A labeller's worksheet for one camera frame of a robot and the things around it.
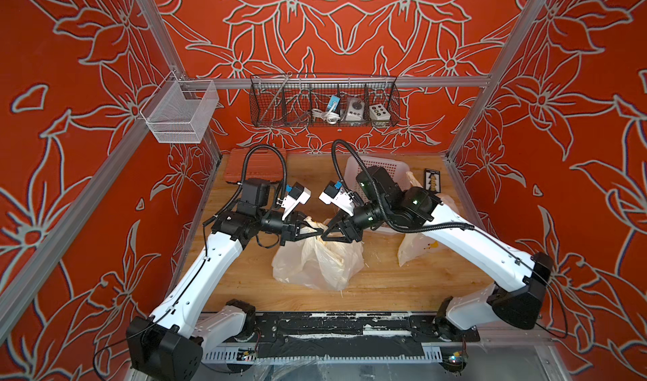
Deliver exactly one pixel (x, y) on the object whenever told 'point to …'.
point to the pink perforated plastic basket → (398, 168)
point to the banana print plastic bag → (416, 244)
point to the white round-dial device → (355, 110)
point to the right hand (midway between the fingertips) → (321, 235)
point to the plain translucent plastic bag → (315, 261)
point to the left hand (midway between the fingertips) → (319, 231)
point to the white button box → (378, 112)
